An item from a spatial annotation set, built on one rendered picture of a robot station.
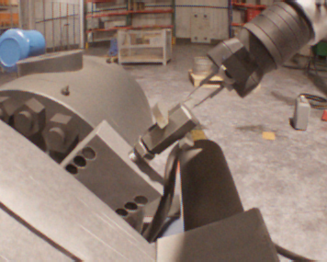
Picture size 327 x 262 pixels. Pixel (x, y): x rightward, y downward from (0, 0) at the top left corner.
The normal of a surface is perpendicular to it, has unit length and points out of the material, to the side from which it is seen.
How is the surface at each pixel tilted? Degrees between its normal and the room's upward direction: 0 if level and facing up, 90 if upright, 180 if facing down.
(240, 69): 107
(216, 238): 23
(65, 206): 46
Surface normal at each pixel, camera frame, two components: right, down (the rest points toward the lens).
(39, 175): 0.65, -0.68
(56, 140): -0.01, 0.40
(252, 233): -0.40, -0.84
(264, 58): -0.29, 0.29
